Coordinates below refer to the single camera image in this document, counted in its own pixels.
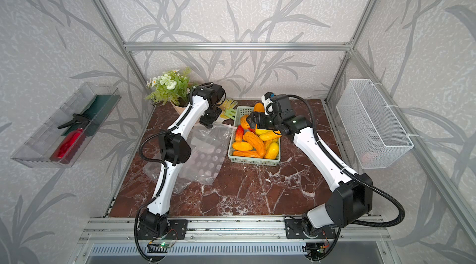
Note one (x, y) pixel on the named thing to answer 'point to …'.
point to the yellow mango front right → (273, 151)
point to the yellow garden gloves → (227, 110)
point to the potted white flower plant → (175, 87)
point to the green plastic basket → (237, 111)
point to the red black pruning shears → (67, 149)
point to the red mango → (239, 132)
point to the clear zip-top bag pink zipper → (209, 145)
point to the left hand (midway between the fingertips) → (217, 120)
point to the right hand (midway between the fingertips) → (253, 118)
